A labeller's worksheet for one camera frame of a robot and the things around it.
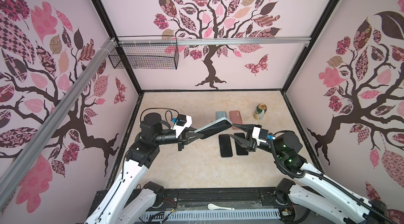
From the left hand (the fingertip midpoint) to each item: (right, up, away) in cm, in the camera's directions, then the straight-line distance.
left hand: (201, 136), depth 61 cm
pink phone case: (+23, +3, +45) cm, 50 cm away
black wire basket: (-36, +45, +34) cm, 67 cm away
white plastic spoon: (+4, -35, +10) cm, 36 cm away
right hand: (+12, +4, -4) cm, 13 cm away
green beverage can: (+36, +9, +35) cm, 51 cm away
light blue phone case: (+12, +6, +45) cm, 47 cm away
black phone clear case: (+13, -11, +28) cm, 33 cm away
